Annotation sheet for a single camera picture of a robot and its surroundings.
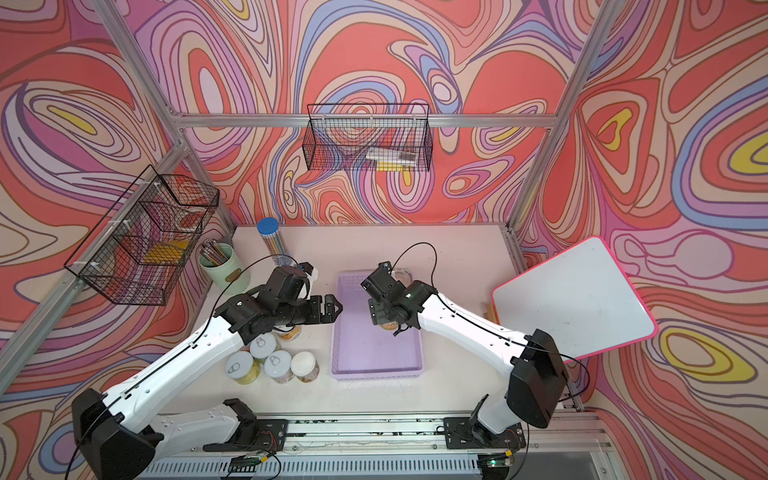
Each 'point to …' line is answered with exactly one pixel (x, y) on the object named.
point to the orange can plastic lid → (390, 326)
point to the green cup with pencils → (222, 266)
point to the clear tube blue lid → (270, 231)
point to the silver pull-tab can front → (278, 366)
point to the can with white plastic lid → (304, 366)
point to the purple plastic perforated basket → (364, 350)
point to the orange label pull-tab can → (291, 335)
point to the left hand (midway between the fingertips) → (333, 309)
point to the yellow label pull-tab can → (243, 368)
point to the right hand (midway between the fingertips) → (392, 312)
